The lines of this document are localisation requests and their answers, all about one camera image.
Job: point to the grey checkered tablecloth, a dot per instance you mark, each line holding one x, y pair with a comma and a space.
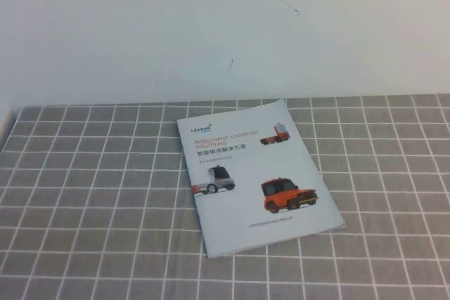
96, 204

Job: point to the white product brochure book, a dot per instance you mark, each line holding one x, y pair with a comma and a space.
253, 179

